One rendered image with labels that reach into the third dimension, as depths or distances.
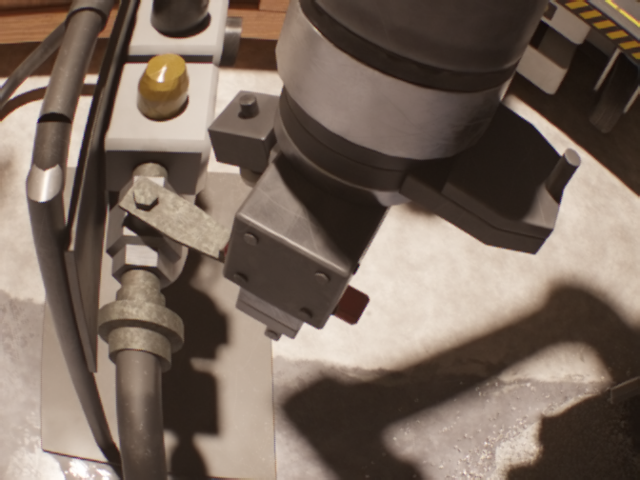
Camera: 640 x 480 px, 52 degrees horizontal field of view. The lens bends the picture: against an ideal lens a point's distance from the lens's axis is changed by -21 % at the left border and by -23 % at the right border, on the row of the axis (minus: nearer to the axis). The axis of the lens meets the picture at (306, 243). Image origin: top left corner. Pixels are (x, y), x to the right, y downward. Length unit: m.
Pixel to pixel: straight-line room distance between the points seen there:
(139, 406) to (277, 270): 0.15
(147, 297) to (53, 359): 0.47
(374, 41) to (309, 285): 0.12
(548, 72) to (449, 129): 1.02
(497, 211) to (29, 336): 0.74
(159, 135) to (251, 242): 0.22
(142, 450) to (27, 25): 0.86
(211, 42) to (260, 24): 0.58
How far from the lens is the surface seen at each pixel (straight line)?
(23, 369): 0.94
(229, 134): 0.36
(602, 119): 1.32
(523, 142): 0.33
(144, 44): 0.58
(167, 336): 0.47
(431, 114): 0.26
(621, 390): 0.81
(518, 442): 1.01
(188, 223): 0.47
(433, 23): 0.23
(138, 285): 0.48
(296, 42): 0.27
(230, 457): 0.90
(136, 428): 0.44
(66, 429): 0.90
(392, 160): 0.30
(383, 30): 0.24
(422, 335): 1.01
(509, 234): 0.31
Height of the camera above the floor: 0.87
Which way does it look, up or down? 58 degrees down
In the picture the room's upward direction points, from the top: 21 degrees clockwise
